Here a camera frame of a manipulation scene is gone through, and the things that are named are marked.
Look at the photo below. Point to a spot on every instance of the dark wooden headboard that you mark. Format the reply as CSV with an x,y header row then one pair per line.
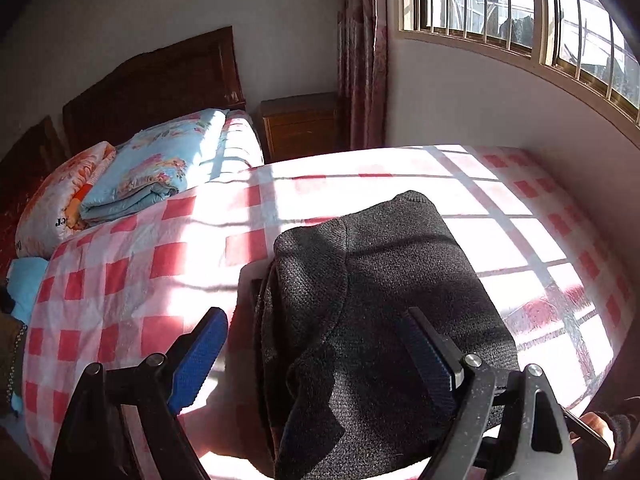
x,y
30,160
154,87

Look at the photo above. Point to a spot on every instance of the dark grey striped knit sweater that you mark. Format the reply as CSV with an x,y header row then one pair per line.
x,y
337,388

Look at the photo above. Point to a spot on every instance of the light blue floral folded quilt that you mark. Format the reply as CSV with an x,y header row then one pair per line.
x,y
155,164

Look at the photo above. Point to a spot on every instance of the pink floral curtain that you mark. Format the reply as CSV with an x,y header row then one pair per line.
x,y
362,72

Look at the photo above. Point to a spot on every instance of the pink orange floral pillow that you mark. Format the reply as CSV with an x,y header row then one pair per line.
x,y
52,214

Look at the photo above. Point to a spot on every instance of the barred window with cream frame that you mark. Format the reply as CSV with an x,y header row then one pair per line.
x,y
577,45

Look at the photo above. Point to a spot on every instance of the pink white checkered bedsheet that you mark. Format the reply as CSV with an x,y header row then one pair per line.
x,y
128,288

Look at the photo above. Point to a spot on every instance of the light blue cloth at left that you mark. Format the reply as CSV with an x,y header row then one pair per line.
x,y
24,279

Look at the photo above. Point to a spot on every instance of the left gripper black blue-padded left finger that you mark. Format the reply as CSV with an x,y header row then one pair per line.
x,y
94,441

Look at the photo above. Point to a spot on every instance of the brown wooden nightstand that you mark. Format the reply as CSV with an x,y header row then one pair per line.
x,y
300,126

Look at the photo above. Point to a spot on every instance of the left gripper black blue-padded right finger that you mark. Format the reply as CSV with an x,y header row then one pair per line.
x,y
505,422

